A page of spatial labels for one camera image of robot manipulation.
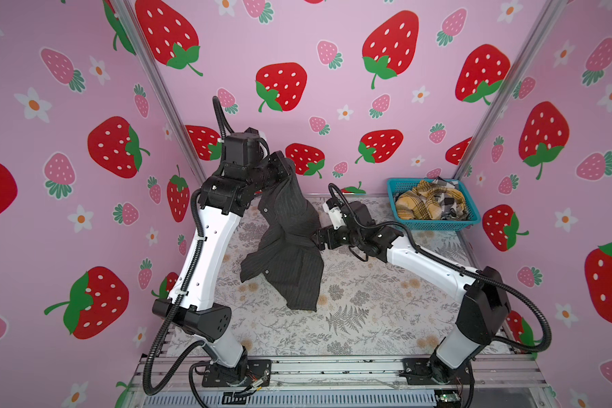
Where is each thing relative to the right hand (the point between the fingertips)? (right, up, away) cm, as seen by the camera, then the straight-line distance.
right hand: (319, 230), depth 81 cm
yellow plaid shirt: (+51, +12, +26) cm, 58 cm away
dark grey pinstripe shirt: (-11, -9, +19) cm, 24 cm away
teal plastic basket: (+37, +20, +34) cm, 54 cm away
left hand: (-7, +19, -15) cm, 25 cm away
